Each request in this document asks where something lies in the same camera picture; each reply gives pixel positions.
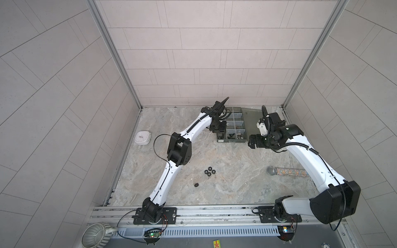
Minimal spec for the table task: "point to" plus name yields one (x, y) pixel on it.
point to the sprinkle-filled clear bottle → (273, 170)
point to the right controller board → (286, 232)
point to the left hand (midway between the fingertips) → (228, 128)
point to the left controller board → (152, 235)
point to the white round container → (142, 137)
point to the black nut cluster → (209, 173)
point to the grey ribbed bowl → (94, 236)
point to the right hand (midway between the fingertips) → (255, 143)
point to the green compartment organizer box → (235, 128)
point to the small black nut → (196, 185)
